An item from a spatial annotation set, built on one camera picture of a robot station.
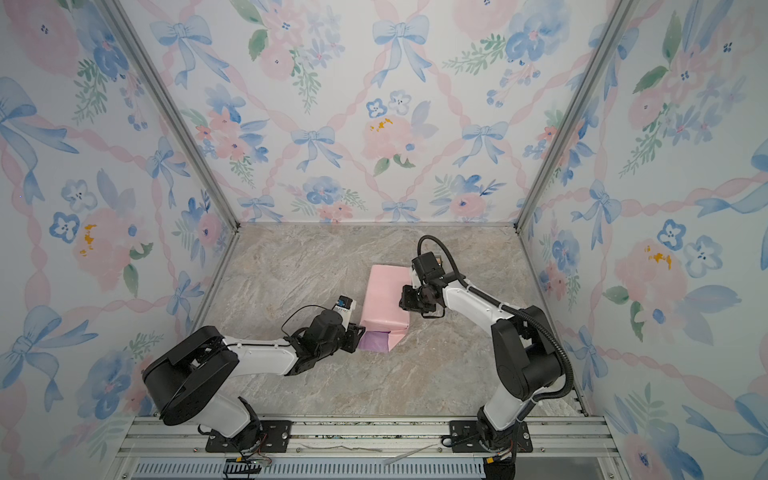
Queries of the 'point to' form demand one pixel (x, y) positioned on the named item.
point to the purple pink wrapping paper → (384, 321)
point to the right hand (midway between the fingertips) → (403, 302)
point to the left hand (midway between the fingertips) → (363, 326)
